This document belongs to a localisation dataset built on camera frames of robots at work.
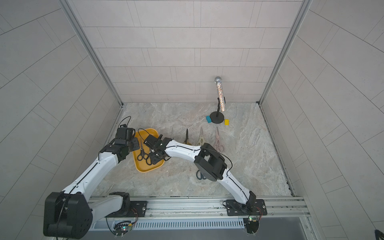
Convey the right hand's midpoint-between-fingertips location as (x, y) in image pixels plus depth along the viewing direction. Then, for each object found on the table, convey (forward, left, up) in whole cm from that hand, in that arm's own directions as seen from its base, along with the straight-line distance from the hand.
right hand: (156, 157), depth 89 cm
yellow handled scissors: (+10, -19, 0) cm, 21 cm away
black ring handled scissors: (0, +7, +5) cm, 8 cm away
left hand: (+7, +10, +9) cm, 16 cm away
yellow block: (+24, -47, 0) cm, 53 cm away
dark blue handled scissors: (-12, -26, -2) cm, 28 cm away
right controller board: (-35, -49, -3) cm, 60 cm away
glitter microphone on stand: (+27, -41, +2) cm, 49 cm away
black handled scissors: (-6, 0, +8) cm, 10 cm away
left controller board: (-33, +10, +2) cm, 35 cm away
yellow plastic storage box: (-6, +6, +3) cm, 9 cm away
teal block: (+27, -34, +1) cm, 44 cm away
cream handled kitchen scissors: (+9, -28, 0) cm, 29 cm away
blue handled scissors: (+16, -9, 0) cm, 18 cm away
